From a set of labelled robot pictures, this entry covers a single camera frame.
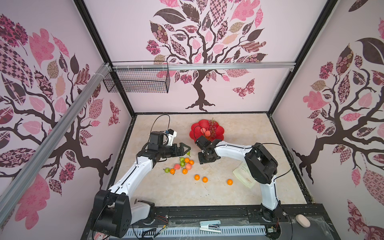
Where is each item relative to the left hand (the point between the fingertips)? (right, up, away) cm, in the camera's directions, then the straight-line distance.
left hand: (185, 151), depth 81 cm
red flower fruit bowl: (+5, +10, +26) cm, 28 cm away
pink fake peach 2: (+15, +9, +25) cm, 30 cm away
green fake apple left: (-11, -12, +7) cm, 18 cm away
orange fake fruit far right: (+26, -18, +3) cm, 31 cm away
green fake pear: (+1, -4, +15) cm, 16 cm away
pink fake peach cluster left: (-6, -11, +9) cm, 15 cm away
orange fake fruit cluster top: (0, -7, +12) cm, 14 cm away
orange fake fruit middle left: (+7, -16, +5) cm, 18 cm away
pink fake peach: (+11, +12, +24) cm, 29 cm away
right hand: (+10, -7, +14) cm, 18 cm away
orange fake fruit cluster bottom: (-1, -13, +7) cm, 15 cm away
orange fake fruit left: (-8, -13, +7) cm, 17 cm away
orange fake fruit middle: (+11, -17, +4) cm, 21 cm away
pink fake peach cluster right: (+1, -11, +9) cm, 14 cm away
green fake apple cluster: (-3, -9, +11) cm, 14 cm away
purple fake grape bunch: (+19, +15, +26) cm, 35 cm away
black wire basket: (-28, +46, +14) cm, 56 cm away
